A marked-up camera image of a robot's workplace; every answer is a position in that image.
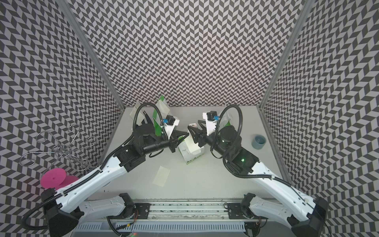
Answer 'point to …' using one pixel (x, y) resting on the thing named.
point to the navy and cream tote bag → (140, 115)
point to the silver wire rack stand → (63, 153)
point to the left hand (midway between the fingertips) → (187, 136)
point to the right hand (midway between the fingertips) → (193, 127)
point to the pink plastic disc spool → (56, 177)
